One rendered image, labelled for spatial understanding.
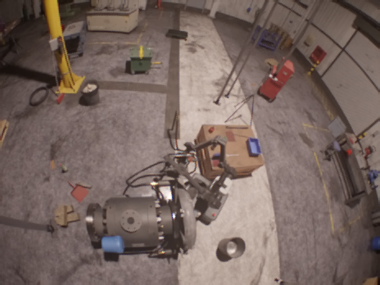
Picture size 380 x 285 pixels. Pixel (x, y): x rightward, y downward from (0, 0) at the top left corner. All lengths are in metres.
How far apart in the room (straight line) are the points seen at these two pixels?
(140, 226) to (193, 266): 1.33
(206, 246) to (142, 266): 1.02
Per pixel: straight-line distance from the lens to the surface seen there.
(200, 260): 2.69
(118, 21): 6.47
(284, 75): 4.58
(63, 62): 3.95
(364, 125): 9.07
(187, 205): 1.63
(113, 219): 1.70
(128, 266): 2.64
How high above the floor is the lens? 2.55
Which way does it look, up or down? 57 degrees down
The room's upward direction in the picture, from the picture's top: 24 degrees clockwise
